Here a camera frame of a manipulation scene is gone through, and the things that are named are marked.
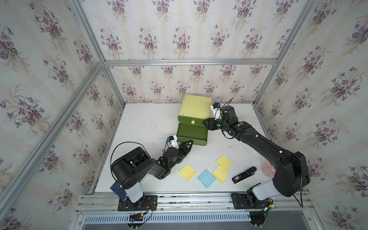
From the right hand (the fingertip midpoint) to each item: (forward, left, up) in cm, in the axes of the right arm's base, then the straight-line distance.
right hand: (209, 121), depth 85 cm
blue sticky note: (-27, +1, -20) cm, 34 cm away
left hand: (-12, +8, -7) cm, 16 cm away
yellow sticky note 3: (-25, -7, -19) cm, 32 cm away
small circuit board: (-47, +38, -21) cm, 64 cm away
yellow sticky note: (-24, +13, -19) cm, 33 cm away
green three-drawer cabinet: (+6, +10, +3) cm, 12 cm away
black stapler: (-25, -22, -15) cm, 37 cm away
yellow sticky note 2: (-17, -10, -20) cm, 28 cm away
